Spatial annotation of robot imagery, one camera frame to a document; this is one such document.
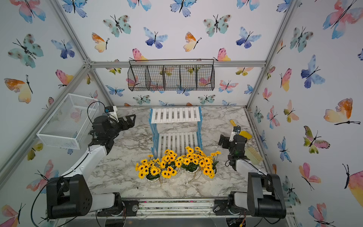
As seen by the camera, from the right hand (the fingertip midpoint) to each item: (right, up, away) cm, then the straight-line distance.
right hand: (230, 134), depth 90 cm
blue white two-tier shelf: (-37, +2, +18) cm, 41 cm away
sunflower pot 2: (-46, -15, -18) cm, 52 cm away
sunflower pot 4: (-24, -12, -14) cm, 31 cm away
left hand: (-60, +12, -6) cm, 62 cm away
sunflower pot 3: (-36, -17, -18) cm, 44 cm away
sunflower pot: (-16, -14, -16) cm, 27 cm away
